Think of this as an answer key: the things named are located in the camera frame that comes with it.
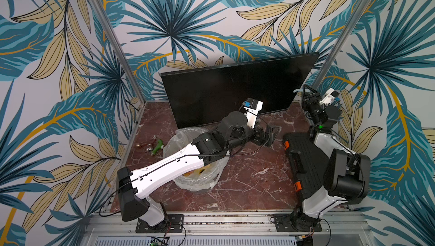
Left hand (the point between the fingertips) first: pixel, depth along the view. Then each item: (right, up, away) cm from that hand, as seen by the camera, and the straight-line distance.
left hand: (270, 128), depth 60 cm
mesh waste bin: (-27, -32, +22) cm, 47 cm away
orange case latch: (+19, -28, +20) cm, 40 cm away
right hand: (+21, +18, +19) cm, 34 cm away
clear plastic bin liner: (-23, -17, +1) cm, 29 cm away
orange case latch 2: (+19, -11, +33) cm, 39 cm away
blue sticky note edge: (+20, +17, +20) cm, 33 cm away
